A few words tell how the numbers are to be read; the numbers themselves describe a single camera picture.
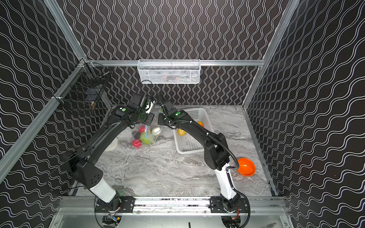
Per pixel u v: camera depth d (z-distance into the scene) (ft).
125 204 2.41
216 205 2.40
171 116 2.23
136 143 3.03
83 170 1.38
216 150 1.73
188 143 3.20
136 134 3.03
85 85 3.19
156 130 2.80
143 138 3.02
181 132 3.28
